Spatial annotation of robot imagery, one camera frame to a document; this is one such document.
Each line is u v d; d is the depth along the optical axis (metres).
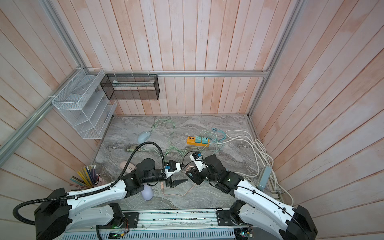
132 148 0.99
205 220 0.75
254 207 0.59
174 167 0.59
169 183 0.63
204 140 0.98
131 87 1.06
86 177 0.76
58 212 0.40
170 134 1.07
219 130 1.11
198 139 0.98
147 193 0.80
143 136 1.05
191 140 1.02
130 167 0.89
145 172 0.57
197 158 0.67
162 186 0.66
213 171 0.58
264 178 0.84
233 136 1.07
